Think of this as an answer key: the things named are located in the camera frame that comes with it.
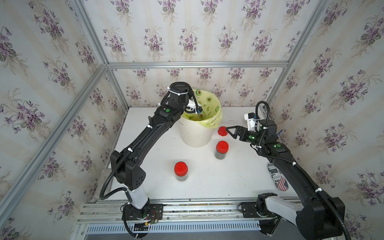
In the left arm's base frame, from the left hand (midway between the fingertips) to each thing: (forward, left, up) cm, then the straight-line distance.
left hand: (181, 86), depth 75 cm
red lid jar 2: (-20, -23, -28) cm, 42 cm away
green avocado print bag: (-1, -17, -20) cm, 26 cm away
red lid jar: (-32, 0, -28) cm, 43 cm away
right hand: (-16, -28, -16) cm, 36 cm away
